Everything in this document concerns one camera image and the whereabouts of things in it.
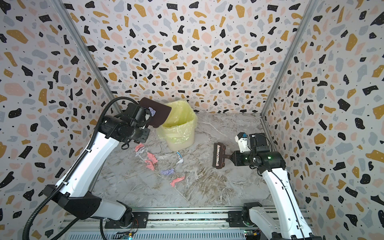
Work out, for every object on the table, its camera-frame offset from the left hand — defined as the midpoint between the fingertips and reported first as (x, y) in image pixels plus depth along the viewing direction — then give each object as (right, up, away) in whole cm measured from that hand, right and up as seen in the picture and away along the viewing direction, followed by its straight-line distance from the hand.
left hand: (141, 130), depth 71 cm
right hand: (+42, -12, +2) cm, 44 cm away
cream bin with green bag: (+16, 0, +9) cm, 18 cm away
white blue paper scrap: (+15, -19, +24) cm, 34 cm away
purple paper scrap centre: (+8, -26, +19) cm, 33 cm away
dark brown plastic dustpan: (+7, +8, +8) cm, 13 cm away
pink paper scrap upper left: (-3, -18, +24) cm, 30 cm away
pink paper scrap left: (-4, -22, +22) cm, 31 cm away
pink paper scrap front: (+14, -29, +16) cm, 36 cm away
